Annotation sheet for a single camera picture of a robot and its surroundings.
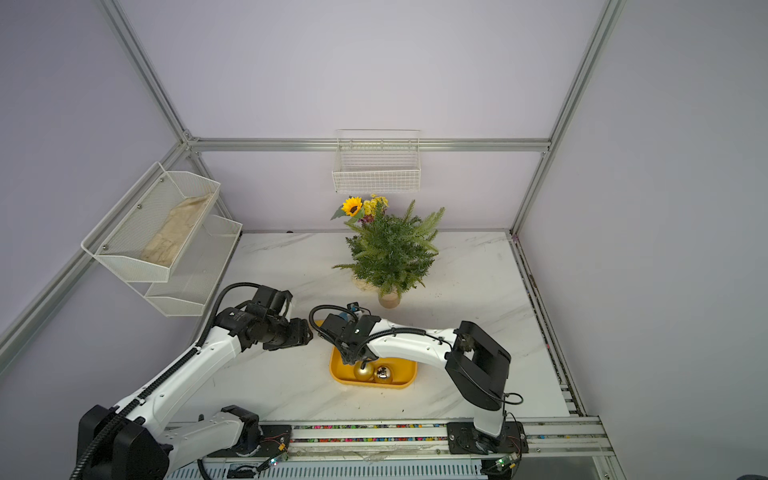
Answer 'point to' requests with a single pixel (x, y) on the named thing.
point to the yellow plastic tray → (404, 372)
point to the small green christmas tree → (391, 253)
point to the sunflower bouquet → (362, 210)
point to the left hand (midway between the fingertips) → (301, 341)
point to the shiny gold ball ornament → (383, 373)
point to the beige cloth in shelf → (168, 238)
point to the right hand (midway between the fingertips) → (364, 348)
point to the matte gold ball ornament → (363, 374)
